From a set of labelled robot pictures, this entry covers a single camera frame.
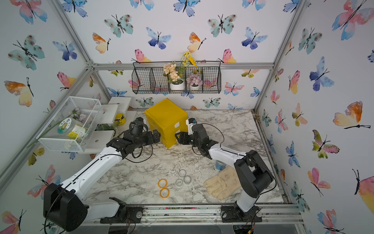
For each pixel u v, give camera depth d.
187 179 0.86
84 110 0.81
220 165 0.85
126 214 0.71
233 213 0.72
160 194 0.80
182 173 0.89
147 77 0.98
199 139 0.68
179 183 0.84
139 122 0.73
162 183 0.84
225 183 0.84
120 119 1.05
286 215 0.74
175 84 0.91
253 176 0.46
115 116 0.88
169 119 0.86
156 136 0.74
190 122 0.79
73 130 0.64
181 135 0.77
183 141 0.76
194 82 0.88
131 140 0.61
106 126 0.95
